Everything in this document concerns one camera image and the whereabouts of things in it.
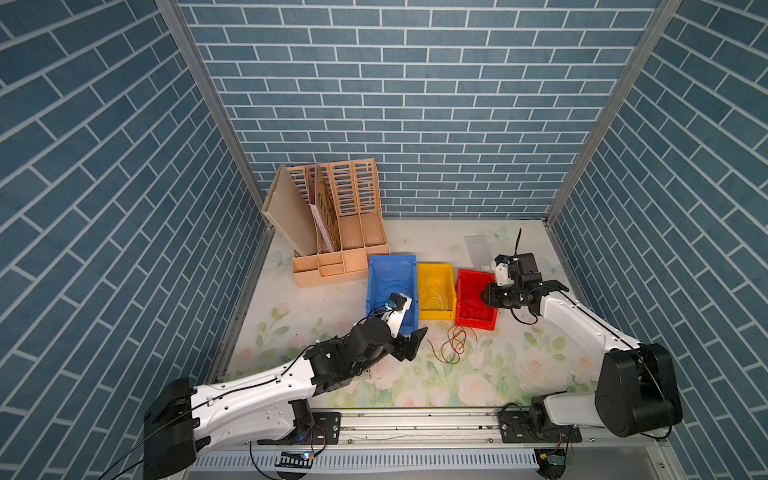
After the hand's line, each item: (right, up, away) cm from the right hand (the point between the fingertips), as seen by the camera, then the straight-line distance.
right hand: (487, 295), depth 89 cm
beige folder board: (-64, +27, +12) cm, 71 cm away
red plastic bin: (-3, -6, +7) cm, 10 cm away
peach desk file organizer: (-44, +36, +23) cm, 61 cm away
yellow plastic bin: (-11, +6, +10) cm, 16 cm away
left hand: (-21, -5, -17) cm, 27 cm away
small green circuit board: (+11, -36, -18) cm, 42 cm away
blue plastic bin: (-28, +5, +16) cm, 33 cm away
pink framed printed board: (-50, +25, +5) cm, 56 cm away
